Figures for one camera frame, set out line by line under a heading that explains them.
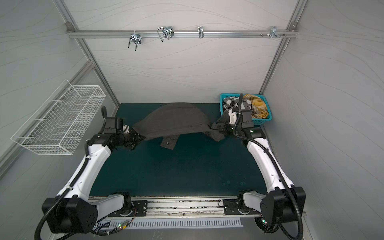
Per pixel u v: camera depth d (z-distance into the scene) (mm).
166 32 765
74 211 373
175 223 702
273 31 764
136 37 783
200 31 720
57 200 375
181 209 751
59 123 686
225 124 689
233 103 1097
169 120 896
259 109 1041
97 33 792
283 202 383
